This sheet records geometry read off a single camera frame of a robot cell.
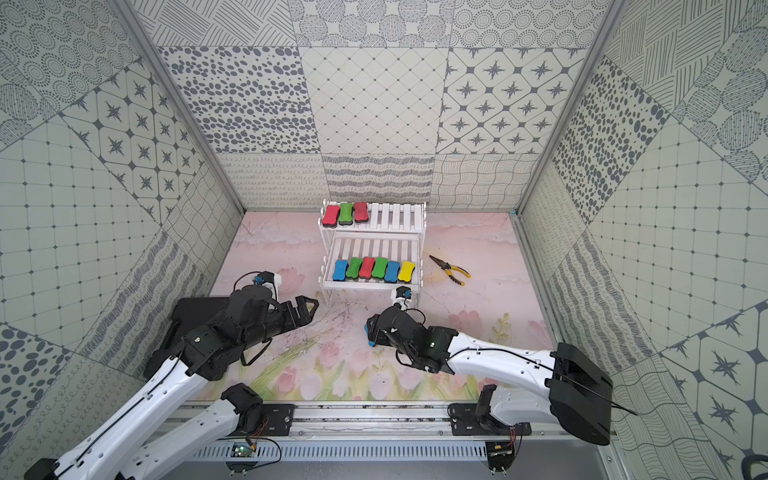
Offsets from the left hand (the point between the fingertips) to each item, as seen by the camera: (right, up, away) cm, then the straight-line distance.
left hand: (305, 301), depth 73 cm
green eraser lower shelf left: (+10, +7, +14) cm, 19 cm away
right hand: (+17, -8, +6) cm, 20 cm away
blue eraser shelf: (+6, +6, +13) cm, 16 cm away
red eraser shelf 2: (+13, +23, +8) cm, 28 cm away
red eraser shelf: (+5, +22, +7) cm, 24 cm away
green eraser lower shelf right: (+18, +7, +13) cm, 24 cm away
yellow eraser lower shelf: (+26, +6, +13) cm, 30 cm away
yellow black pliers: (+41, +6, +31) cm, 52 cm away
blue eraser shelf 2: (+22, +6, +13) cm, 26 cm away
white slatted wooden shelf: (+22, +18, +7) cm, 29 cm away
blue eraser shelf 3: (+15, -15, +13) cm, 25 cm away
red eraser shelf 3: (+14, +7, +13) cm, 21 cm away
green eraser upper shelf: (+9, +22, +7) cm, 25 cm away
